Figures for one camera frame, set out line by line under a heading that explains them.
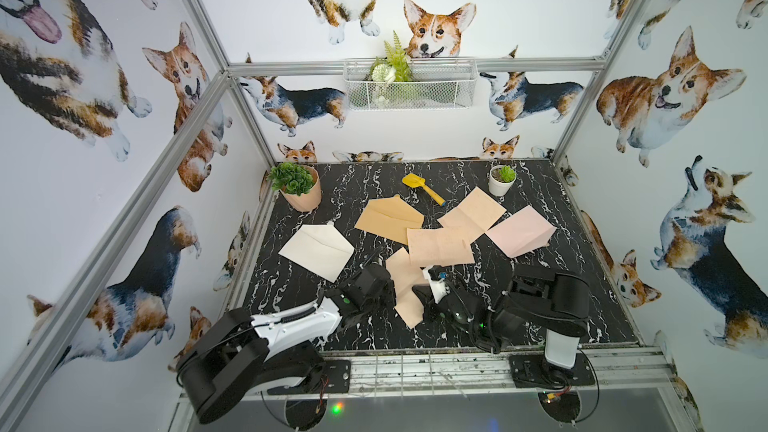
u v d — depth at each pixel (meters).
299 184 0.95
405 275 0.93
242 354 0.42
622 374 0.75
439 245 0.98
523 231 1.01
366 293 0.65
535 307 0.48
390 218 1.04
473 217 1.04
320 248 0.97
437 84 0.92
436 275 0.75
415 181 1.13
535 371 0.73
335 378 0.73
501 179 1.04
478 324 0.69
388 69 0.83
